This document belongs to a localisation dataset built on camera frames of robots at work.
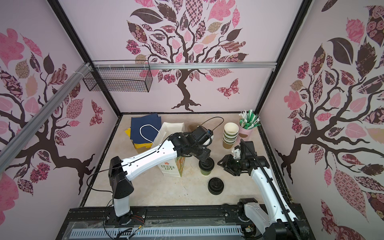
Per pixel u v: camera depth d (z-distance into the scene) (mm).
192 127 1045
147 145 988
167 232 697
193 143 568
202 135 566
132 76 949
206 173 856
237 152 741
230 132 854
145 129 727
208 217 727
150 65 917
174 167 775
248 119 945
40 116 600
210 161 800
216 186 794
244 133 934
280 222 386
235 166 660
